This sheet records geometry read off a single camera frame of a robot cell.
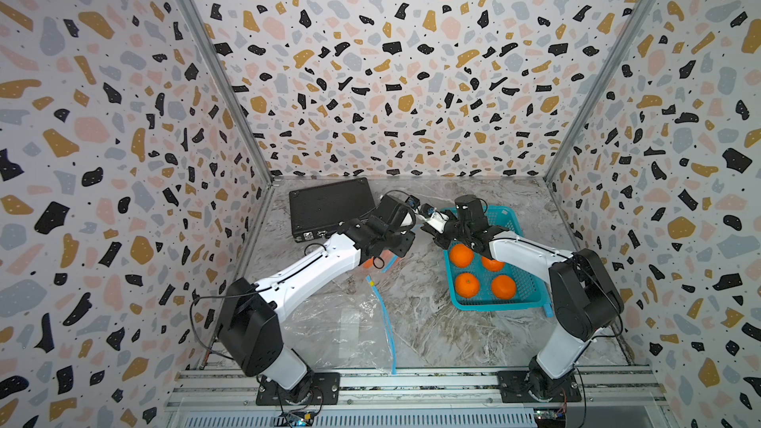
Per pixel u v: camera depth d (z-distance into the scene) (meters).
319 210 1.14
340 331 0.83
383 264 0.66
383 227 0.61
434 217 0.79
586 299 0.48
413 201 0.72
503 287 0.87
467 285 0.87
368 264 0.58
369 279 0.83
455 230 0.79
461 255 0.92
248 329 0.41
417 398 0.73
